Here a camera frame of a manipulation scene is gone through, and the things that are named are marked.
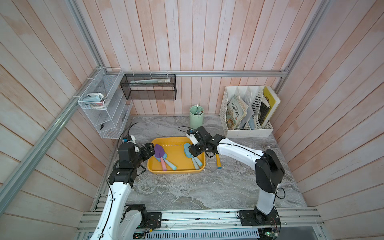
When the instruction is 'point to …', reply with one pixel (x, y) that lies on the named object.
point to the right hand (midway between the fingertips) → (192, 147)
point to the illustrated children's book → (236, 109)
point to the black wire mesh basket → (149, 86)
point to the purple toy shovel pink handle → (159, 152)
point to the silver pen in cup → (197, 109)
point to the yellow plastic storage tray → (174, 147)
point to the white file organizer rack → (250, 124)
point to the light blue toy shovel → (196, 160)
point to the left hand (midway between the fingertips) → (148, 149)
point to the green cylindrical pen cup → (196, 113)
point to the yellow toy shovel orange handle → (219, 166)
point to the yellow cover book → (271, 101)
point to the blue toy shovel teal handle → (167, 161)
